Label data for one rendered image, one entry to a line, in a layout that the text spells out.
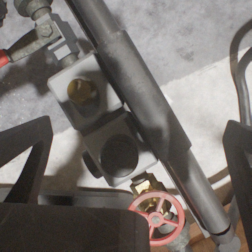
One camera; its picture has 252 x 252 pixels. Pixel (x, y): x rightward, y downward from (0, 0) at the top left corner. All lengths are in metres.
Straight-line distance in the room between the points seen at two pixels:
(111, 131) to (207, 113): 0.54
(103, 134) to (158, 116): 0.13
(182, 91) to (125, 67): 0.60
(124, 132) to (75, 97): 0.08
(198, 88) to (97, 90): 0.54
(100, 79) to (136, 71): 0.12
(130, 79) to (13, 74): 0.70
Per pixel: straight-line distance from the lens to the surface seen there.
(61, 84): 0.33
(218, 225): 0.25
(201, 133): 0.81
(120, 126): 0.31
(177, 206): 0.30
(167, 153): 0.21
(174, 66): 0.80
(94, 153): 0.32
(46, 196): 0.70
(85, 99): 0.28
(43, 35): 0.33
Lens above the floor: 0.77
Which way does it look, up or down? 84 degrees down
